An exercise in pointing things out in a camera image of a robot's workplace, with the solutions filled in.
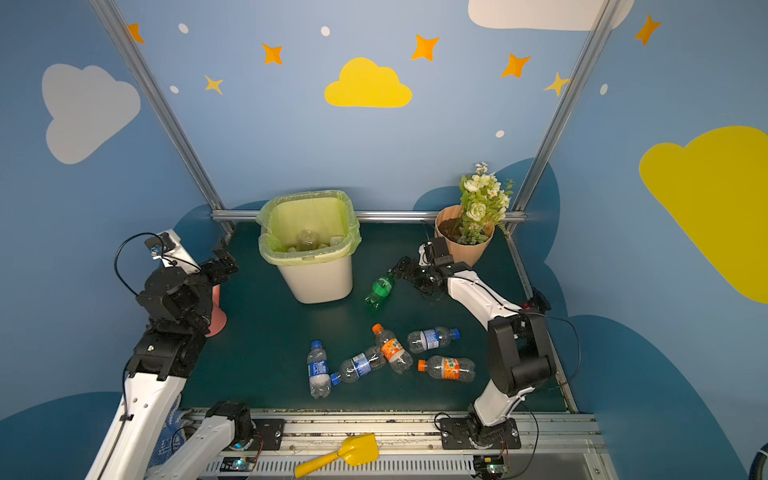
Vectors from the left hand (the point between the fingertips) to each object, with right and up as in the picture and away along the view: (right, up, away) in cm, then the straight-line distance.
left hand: (206, 245), depth 64 cm
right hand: (+45, -8, +27) cm, 53 cm away
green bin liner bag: (+13, +7, +34) cm, 37 cm away
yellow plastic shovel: (+32, -50, +8) cm, 60 cm away
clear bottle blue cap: (+52, -27, +22) cm, 63 cm away
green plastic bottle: (+37, -14, +35) cm, 53 cm away
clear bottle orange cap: (+56, -33, +17) cm, 67 cm away
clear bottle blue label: (+32, -33, +17) cm, 49 cm away
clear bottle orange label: (+41, -29, +20) cm, 54 cm away
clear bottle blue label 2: (+21, -37, +16) cm, 45 cm away
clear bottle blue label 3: (+13, +3, +34) cm, 36 cm away
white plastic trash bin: (+20, -11, +27) cm, 35 cm away
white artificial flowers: (+70, +14, +27) cm, 76 cm away
